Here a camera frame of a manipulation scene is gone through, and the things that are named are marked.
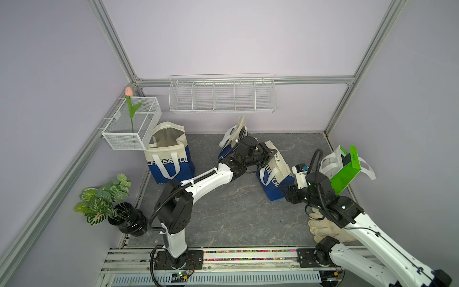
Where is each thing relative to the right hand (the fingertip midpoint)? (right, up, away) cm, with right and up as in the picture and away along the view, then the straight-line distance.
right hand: (284, 185), depth 76 cm
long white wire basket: (-29, +47, +22) cm, 60 cm away
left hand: (-1, +15, 0) cm, 15 cm away
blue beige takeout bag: (-52, +12, +6) cm, 54 cm away
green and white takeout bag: (+23, +8, -4) cm, 25 cm away
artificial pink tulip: (-70, +35, +8) cm, 79 cm away
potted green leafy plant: (-68, -4, -11) cm, 69 cm away
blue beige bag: (-4, +4, +1) cm, 6 cm away
